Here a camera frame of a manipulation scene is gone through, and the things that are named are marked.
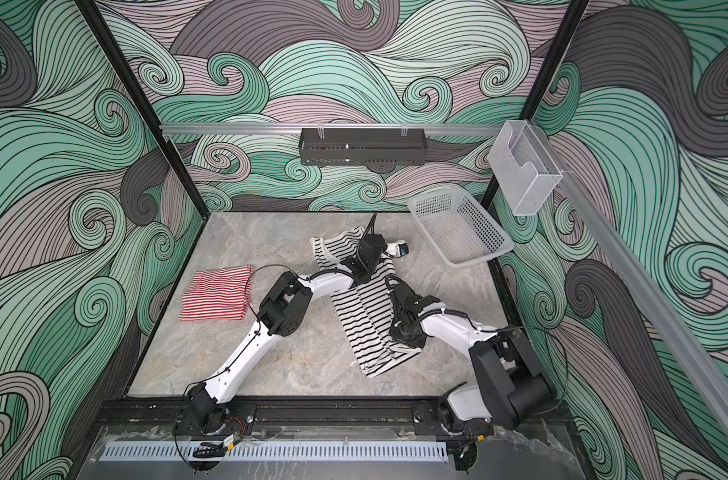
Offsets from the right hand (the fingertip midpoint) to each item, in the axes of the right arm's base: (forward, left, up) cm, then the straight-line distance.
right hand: (398, 339), depth 88 cm
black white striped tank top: (+9, +10, +1) cm, 14 cm away
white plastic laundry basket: (+43, -26, +1) cm, 50 cm away
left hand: (+37, +6, +9) cm, 38 cm away
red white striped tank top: (+12, +57, +5) cm, 58 cm away
